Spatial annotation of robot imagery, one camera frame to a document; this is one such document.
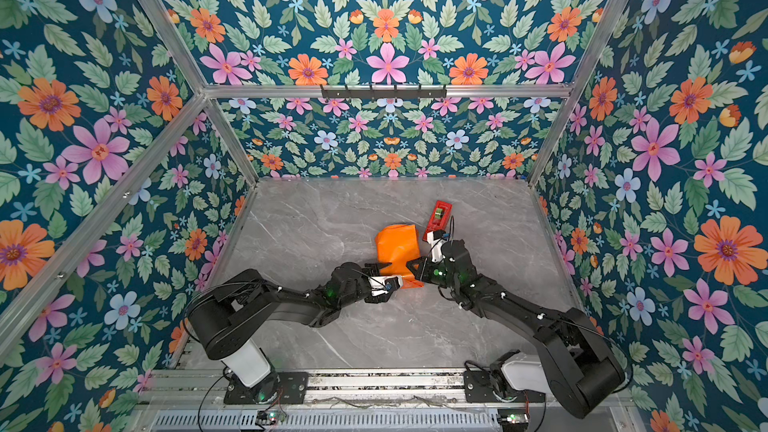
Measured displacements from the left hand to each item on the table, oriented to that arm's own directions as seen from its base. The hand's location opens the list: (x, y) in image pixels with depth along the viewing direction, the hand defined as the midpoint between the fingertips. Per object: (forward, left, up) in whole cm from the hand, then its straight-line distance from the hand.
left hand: (394, 266), depth 87 cm
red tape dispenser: (+18, -16, -3) cm, 25 cm away
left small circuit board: (-34, +32, -8) cm, 47 cm away
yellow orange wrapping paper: (+8, -2, -1) cm, 9 cm away
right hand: (-1, -3, +4) cm, 5 cm away
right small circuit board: (-38, -27, -8) cm, 48 cm away
